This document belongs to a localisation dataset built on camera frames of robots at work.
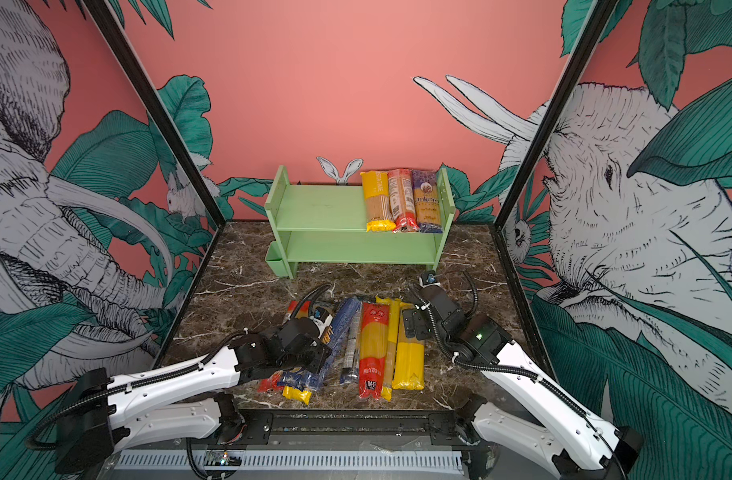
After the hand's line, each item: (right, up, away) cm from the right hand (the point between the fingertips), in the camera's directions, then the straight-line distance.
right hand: (420, 309), depth 72 cm
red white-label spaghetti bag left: (-38, -21, +6) cm, 44 cm away
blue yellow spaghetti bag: (-31, -20, +2) cm, 36 cm away
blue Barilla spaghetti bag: (-20, -3, +9) cm, 22 cm away
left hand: (-23, -12, +5) cm, 26 cm away
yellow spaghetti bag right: (-2, -19, +9) cm, 21 cm away
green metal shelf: (-26, +22, +12) cm, 36 cm away
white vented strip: (-30, -36, -2) cm, 47 cm away
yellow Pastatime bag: (-8, -23, +7) cm, 26 cm away
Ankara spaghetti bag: (+4, +29, +13) cm, 32 cm away
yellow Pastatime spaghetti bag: (-10, +26, +9) cm, 29 cm away
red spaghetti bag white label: (-3, +29, +11) cm, 31 cm away
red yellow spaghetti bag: (-12, -14, +9) cm, 20 cm away
